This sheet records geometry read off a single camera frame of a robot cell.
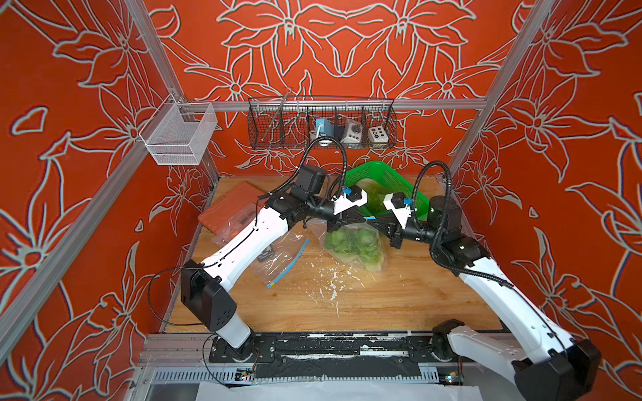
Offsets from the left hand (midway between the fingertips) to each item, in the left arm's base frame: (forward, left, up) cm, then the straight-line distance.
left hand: (361, 213), depth 68 cm
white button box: (+40, -8, -1) cm, 41 cm away
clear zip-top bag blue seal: (-2, +26, -25) cm, 36 cm away
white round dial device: (+37, +2, +2) cm, 37 cm away
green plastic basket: (+35, -18, -23) cm, 46 cm away
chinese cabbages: (+2, -2, -19) cm, 19 cm away
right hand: (-2, -2, -1) cm, 2 cm away
